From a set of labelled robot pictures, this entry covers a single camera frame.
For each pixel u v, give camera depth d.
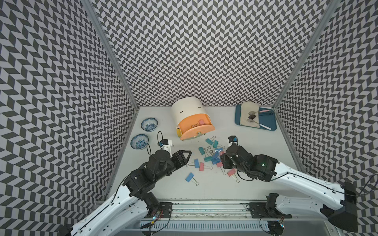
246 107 1.15
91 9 0.71
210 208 0.76
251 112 1.12
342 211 0.38
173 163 0.60
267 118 1.08
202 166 0.88
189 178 0.84
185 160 0.61
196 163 0.90
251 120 1.09
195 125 0.83
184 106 0.88
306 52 0.82
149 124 1.06
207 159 0.90
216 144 0.97
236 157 0.52
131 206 0.60
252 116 1.10
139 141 0.96
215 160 0.90
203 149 0.96
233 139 0.64
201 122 0.87
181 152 0.62
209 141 1.00
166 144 0.64
